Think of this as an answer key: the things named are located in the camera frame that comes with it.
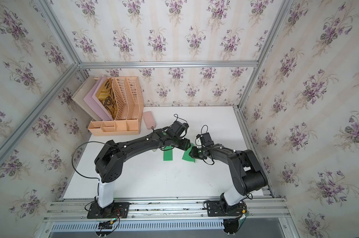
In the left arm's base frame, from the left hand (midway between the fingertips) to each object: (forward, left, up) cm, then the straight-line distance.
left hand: (189, 145), depth 87 cm
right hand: (-1, -3, -9) cm, 9 cm away
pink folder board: (+21, +58, +18) cm, 64 cm away
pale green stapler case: (-15, +17, +22) cm, 32 cm away
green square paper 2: (-2, +1, -9) cm, 10 cm away
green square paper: (-1, +13, -9) cm, 16 cm away
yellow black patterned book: (+32, +55, +10) cm, 64 cm away
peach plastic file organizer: (+44, +48, -4) cm, 66 cm away
